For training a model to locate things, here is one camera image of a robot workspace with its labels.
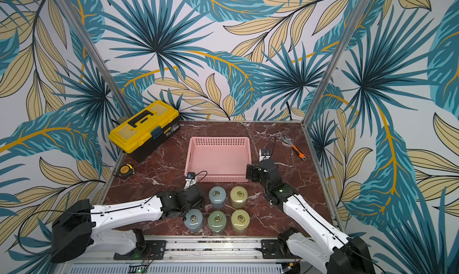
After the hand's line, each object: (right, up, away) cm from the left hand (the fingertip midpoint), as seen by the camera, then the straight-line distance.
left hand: (196, 197), depth 82 cm
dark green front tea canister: (+10, -6, -9) cm, 15 cm away
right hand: (+28, +15, 0) cm, 32 cm away
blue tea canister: (+10, +2, -3) cm, 10 cm away
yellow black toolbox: (-29, +31, +9) cm, 43 cm away
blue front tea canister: (+1, -6, -10) cm, 12 cm away
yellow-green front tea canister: (+20, -6, -9) cm, 23 cm away
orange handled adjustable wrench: (+51, +25, +27) cm, 63 cm away
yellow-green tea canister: (+19, +1, -3) cm, 20 cm away
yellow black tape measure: (-39, +11, +10) cm, 42 cm away
